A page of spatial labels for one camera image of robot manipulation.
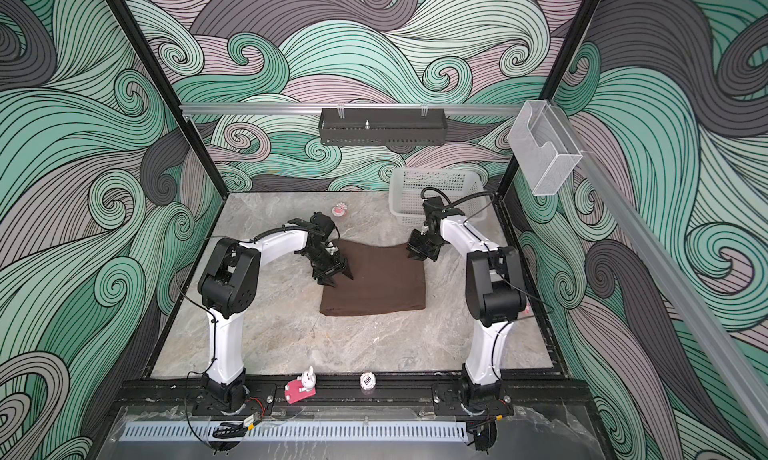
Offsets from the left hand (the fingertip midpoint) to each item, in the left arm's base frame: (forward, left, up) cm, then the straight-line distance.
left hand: (348, 278), depth 92 cm
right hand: (+7, -20, +4) cm, 21 cm away
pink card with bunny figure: (-31, +8, +1) cm, 32 cm away
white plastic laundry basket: (+41, -42, +1) cm, 58 cm away
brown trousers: (0, -12, -1) cm, 12 cm away
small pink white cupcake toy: (+29, +5, 0) cm, 29 cm away
